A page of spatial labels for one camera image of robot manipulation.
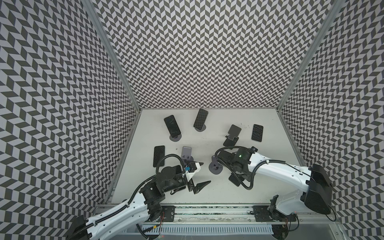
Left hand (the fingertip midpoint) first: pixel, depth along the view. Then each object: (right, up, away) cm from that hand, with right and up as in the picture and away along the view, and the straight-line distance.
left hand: (205, 173), depth 69 cm
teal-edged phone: (-1, +28, +36) cm, 45 cm away
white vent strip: (+1, -26, 0) cm, 26 cm away
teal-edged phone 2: (-28, +4, +25) cm, 38 cm away
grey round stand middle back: (0, +19, +31) cm, 37 cm away
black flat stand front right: (+16, -8, +13) cm, 22 cm away
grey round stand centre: (+6, -1, +14) cm, 15 cm away
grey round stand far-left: (-18, +13, +29) cm, 37 cm away
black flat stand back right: (+17, +10, +29) cm, 35 cm away
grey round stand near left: (-10, +4, +19) cm, 22 cm away
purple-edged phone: (-20, +21, +25) cm, 39 cm away
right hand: (+19, -1, +8) cm, 21 cm away
